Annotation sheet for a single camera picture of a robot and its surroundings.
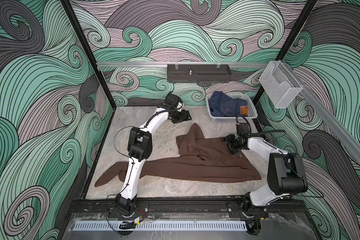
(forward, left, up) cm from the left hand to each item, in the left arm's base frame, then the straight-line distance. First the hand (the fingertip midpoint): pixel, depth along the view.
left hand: (188, 118), depth 96 cm
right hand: (-14, -23, -8) cm, 27 cm away
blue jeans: (+18, -26, -4) cm, 32 cm away
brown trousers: (-26, -6, -9) cm, 28 cm away
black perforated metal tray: (+22, -6, +20) cm, 30 cm away
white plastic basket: (+11, -48, -4) cm, 49 cm away
